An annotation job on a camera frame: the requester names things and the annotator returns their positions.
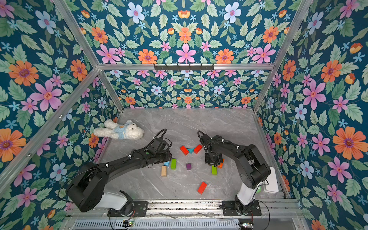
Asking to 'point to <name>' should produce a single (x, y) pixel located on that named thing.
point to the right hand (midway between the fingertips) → (214, 163)
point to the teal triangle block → (190, 150)
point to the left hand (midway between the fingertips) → (173, 155)
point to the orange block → (220, 166)
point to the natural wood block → (164, 171)
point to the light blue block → (166, 163)
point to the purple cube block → (188, 166)
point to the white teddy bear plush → (130, 130)
